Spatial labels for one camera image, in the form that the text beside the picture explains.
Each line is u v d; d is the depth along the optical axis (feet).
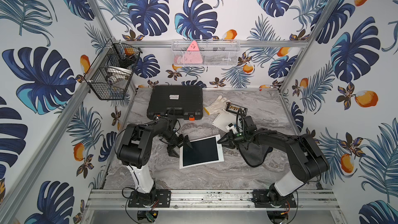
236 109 3.52
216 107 3.60
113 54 3.04
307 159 1.52
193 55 2.95
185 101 3.42
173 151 2.82
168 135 2.61
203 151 3.08
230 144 2.66
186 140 2.73
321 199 2.47
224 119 3.38
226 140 2.61
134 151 1.62
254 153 2.86
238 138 2.57
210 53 3.30
